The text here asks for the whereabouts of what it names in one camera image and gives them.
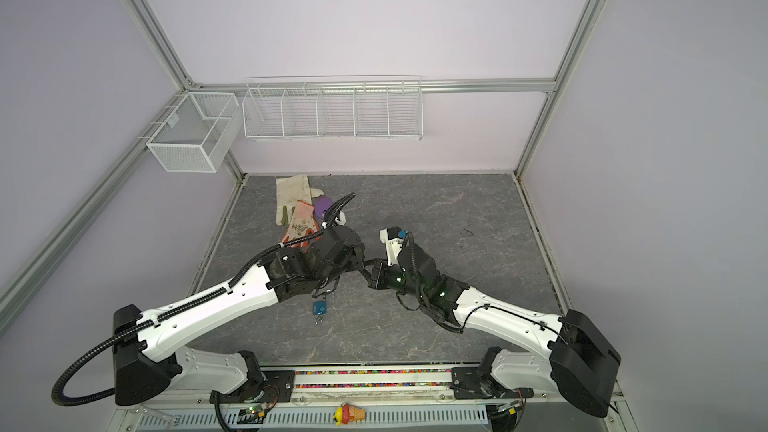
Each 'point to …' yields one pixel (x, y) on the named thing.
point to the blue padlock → (319, 307)
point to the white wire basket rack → (383, 107)
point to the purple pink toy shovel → (322, 203)
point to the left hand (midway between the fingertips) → (362, 253)
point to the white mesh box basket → (198, 136)
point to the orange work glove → (303, 224)
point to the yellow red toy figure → (347, 413)
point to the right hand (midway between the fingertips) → (356, 269)
